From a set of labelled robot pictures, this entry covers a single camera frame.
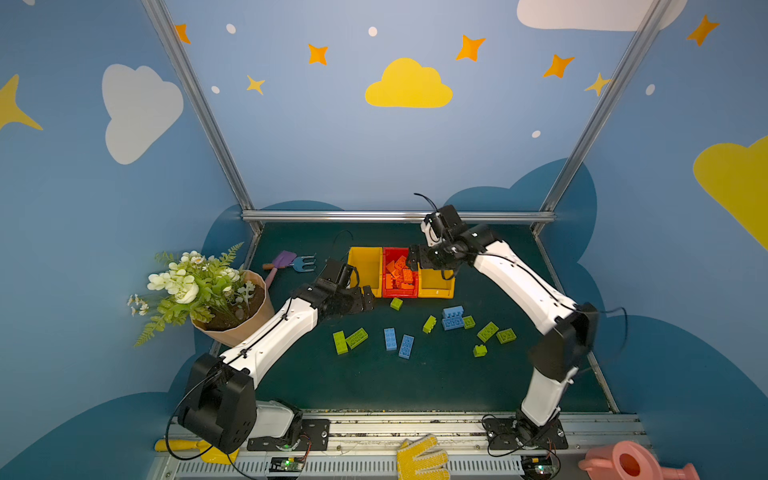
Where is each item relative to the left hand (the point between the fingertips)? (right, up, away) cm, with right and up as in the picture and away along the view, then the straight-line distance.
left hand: (366, 301), depth 84 cm
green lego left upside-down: (-3, -12, +6) cm, 14 cm away
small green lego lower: (+33, -15, +3) cm, 37 cm away
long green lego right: (+37, -11, +6) cm, 39 cm away
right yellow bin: (+21, +3, +17) cm, 27 cm away
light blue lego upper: (+28, -5, +11) cm, 30 cm away
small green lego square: (+32, -8, +9) cm, 34 cm away
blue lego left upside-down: (+12, -14, +4) cm, 19 cm away
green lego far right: (+43, -11, +6) cm, 45 cm away
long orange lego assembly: (+7, +4, +17) cm, 19 cm away
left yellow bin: (0, +10, +20) cm, 23 cm away
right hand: (+15, +13, 0) cm, 20 cm away
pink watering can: (+58, -31, -22) cm, 69 cm away
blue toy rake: (-27, +10, +24) cm, 38 cm away
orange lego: (+13, +3, +16) cm, 20 cm away
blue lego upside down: (+27, -7, +9) cm, 30 cm away
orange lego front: (+13, +6, +17) cm, 22 cm away
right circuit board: (+43, -38, -13) cm, 59 cm away
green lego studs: (-8, -13, +4) cm, 16 cm away
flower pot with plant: (-36, +1, -8) cm, 37 cm away
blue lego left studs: (+7, -13, +6) cm, 16 cm away
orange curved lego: (+8, +9, +19) cm, 23 cm away
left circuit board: (-18, -37, -14) cm, 44 cm away
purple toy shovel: (-33, +11, +25) cm, 43 cm away
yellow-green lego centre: (+19, -9, +8) cm, 23 cm away
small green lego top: (+9, -3, +14) cm, 17 cm away
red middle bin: (+7, +13, +20) cm, 25 cm away
